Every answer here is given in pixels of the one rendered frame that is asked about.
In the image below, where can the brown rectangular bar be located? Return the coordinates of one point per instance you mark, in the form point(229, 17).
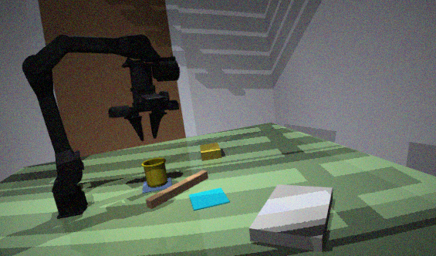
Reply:
point(176, 189)

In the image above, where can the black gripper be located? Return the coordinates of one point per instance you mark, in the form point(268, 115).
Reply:
point(132, 113)

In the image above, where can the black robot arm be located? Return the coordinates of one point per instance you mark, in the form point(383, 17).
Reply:
point(70, 199)

